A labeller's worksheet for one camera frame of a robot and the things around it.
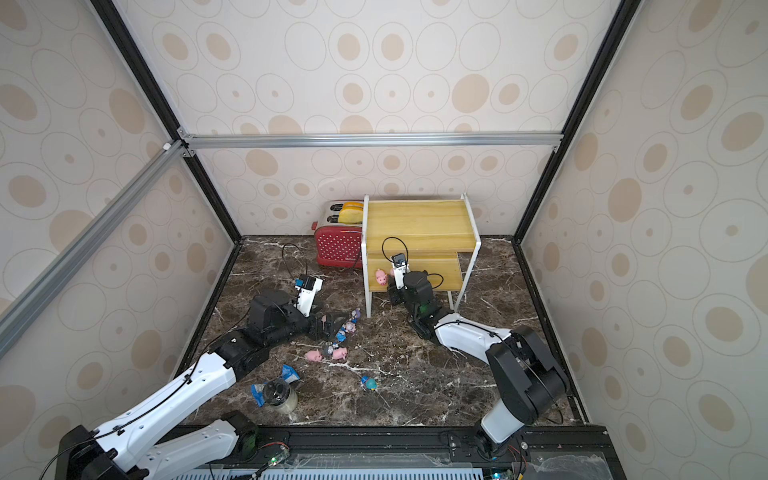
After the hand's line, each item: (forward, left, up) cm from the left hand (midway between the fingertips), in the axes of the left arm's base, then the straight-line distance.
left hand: (341, 310), depth 74 cm
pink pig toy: (+13, -9, -4) cm, 17 cm away
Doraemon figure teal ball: (-11, -7, -20) cm, 24 cm away
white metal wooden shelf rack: (+15, -24, +11) cm, 31 cm away
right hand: (+14, -12, -5) cm, 20 cm away
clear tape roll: (-18, +14, -12) cm, 25 cm away
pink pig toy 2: (-3, +10, -20) cm, 23 cm away
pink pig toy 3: (-3, +2, -19) cm, 20 cm away
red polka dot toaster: (+32, +6, -10) cm, 34 cm away
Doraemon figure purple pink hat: (+11, -1, -21) cm, 23 cm away
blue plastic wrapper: (-10, +16, -20) cm, 27 cm away
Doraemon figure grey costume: (-2, +6, -19) cm, 20 cm away
